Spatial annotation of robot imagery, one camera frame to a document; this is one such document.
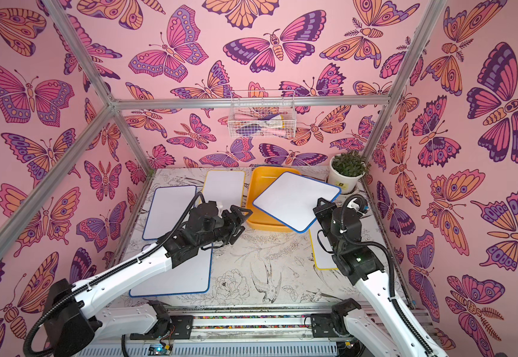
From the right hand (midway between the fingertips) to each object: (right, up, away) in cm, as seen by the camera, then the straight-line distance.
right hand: (319, 196), depth 71 cm
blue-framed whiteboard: (-7, -2, +18) cm, 20 cm away
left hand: (-21, -7, +2) cm, 22 cm away
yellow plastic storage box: (-19, +7, +42) cm, 47 cm away
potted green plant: (+19, +11, +27) cm, 34 cm away
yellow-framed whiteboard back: (-37, +3, +43) cm, 57 cm away
